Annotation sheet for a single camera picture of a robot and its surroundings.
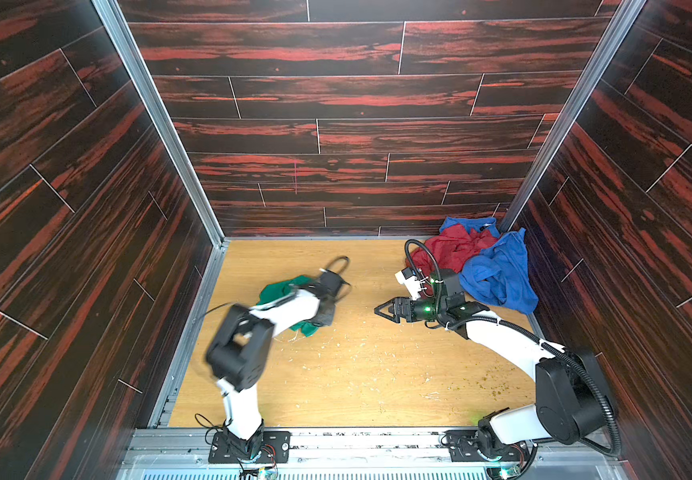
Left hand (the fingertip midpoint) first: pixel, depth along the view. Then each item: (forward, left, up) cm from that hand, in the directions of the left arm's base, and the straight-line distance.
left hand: (319, 314), depth 96 cm
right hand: (-4, -20, +12) cm, 24 cm away
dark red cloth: (+23, -46, +7) cm, 52 cm away
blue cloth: (+13, -60, +7) cm, 62 cm away
